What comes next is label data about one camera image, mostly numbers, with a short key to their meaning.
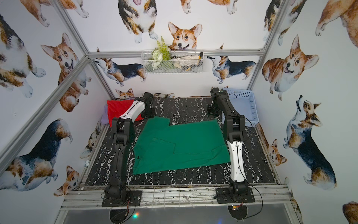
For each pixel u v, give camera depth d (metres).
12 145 0.50
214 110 0.92
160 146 0.93
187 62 0.87
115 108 1.06
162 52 0.82
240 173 0.65
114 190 0.64
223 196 0.73
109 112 1.04
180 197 0.75
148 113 0.95
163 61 0.83
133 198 0.75
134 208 0.68
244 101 1.19
